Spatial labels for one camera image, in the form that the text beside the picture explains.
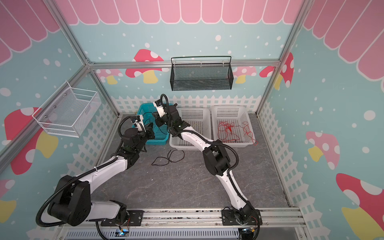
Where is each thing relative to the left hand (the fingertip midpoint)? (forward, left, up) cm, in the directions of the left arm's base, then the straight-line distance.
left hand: (153, 125), depth 84 cm
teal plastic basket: (+29, +14, -16) cm, 36 cm away
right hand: (+8, +2, +2) cm, 8 cm away
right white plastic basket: (+28, -56, -18) cm, 65 cm away
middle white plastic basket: (+24, -26, -21) cm, 41 cm away
